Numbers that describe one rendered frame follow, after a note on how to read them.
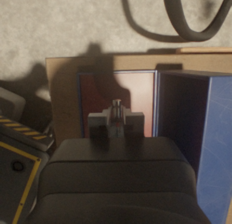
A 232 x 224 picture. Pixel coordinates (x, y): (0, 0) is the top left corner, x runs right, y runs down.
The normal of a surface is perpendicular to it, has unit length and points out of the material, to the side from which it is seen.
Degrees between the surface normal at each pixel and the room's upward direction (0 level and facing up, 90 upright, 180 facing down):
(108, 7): 0
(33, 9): 0
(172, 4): 56
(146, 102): 0
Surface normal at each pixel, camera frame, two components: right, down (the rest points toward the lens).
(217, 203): 0.11, 0.25
